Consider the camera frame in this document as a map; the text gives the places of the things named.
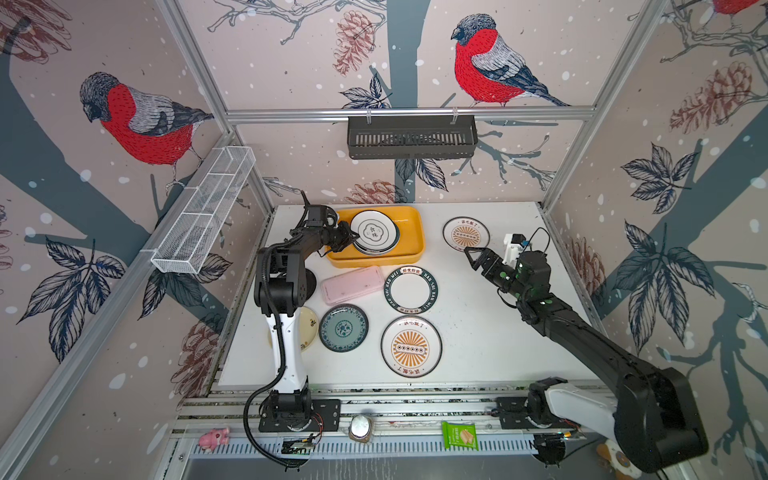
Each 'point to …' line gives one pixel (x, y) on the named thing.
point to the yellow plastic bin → (411, 245)
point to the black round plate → (311, 284)
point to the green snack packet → (459, 434)
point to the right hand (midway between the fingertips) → (470, 257)
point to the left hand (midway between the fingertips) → (359, 233)
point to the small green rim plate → (411, 290)
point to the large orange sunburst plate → (411, 346)
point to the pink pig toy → (216, 436)
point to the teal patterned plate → (344, 328)
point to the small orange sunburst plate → (465, 232)
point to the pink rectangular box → (352, 285)
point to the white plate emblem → (376, 230)
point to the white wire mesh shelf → (189, 242)
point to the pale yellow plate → (309, 327)
